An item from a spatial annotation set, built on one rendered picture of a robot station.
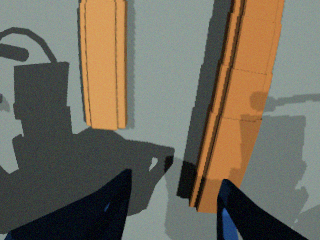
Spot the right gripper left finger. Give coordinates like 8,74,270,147
4,169,132,240

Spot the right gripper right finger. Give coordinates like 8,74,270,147
217,179,308,240

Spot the hammer with grey head and wooden handle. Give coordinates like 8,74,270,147
80,0,128,130

